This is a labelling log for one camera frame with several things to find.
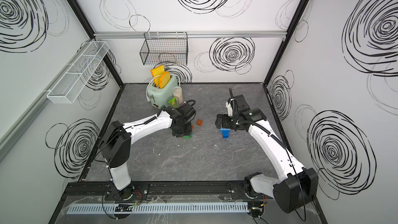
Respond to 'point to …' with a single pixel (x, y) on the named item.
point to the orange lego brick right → (199, 122)
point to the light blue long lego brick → (225, 132)
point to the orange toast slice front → (165, 79)
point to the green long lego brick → (188, 136)
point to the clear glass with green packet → (173, 101)
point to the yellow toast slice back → (156, 73)
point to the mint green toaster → (158, 97)
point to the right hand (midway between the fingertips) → (224, 123)
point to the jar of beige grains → (177, 91)
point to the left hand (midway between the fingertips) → (188, 134)
